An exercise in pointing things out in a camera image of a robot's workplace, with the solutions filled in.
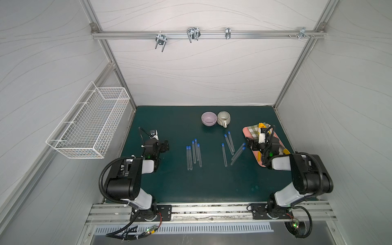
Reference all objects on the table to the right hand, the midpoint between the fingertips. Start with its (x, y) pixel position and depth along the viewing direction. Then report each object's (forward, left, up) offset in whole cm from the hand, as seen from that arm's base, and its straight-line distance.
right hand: (255, 136), depth 95 cm
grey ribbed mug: (+15, +19, -1) cm, 25 cm away
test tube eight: (0, +15, -6) cm, 16 cm away
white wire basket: (-17, +86, +26) cm, 91 cm away
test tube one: (-10, +43, -5) cm, 45 cm away
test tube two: (-16, +41, -5) cm, 44 cm away
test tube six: (-12, +20, -6) cm, 24 cm away
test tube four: (-3, +39, -4) cm, 39 cm away
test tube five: (-12, +35, -5) cm, 38 cm away
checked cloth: (+8, -1, -4) cm, 9 cm away
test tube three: (-12, +39, -5) cm, 41 cm away
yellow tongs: (+11, -7, -3) cm, 14 cm away
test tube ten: (-6, +8, -5) cm, 11 cm away
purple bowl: (+17, +30, -4) cm, 35 cm away
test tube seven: (+3, +18, -6) cm, 19 cm away
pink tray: (-11, +2, 0) cm, 11 cm away
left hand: (-5, +61, 0) cm, 62 cm away
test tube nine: (-3, +7, -6) cm, 10 cm away
